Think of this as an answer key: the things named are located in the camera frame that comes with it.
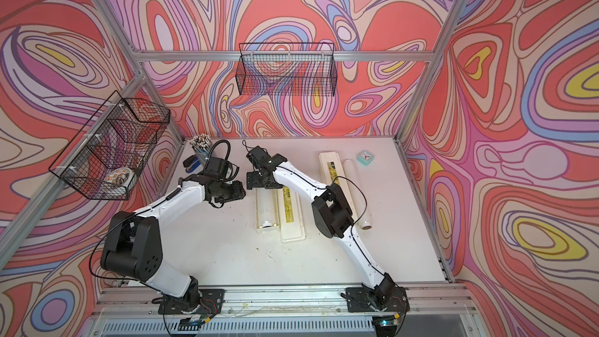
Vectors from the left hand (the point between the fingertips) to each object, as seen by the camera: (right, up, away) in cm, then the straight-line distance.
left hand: (243, 193), depth 91 cm
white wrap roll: (+38, +4, -31) cm, 49 cm away
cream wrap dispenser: (+36, +8, +5) cm, 38 cm away
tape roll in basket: (-34, +8, -19) cm, 40 cm away
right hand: (+7, +1, +4) cm, 8 cm away
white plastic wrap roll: (+10, -5, -3) cm, 12 cm away
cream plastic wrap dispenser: (+14, -6, 0) cm, 15 cm away
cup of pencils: (-18, +19, +2) cm, 26 cm away
